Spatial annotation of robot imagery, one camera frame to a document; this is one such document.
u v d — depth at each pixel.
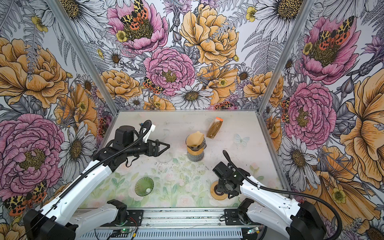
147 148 0.64
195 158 0.91
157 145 0.64
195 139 0.85
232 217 0.73
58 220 0.39
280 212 0.43
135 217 0.73
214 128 1.03
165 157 0.96
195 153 0.87
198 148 0.84
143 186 0.82
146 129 0.65
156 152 0.64
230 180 0.58
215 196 0.79
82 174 0.46
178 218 0.76
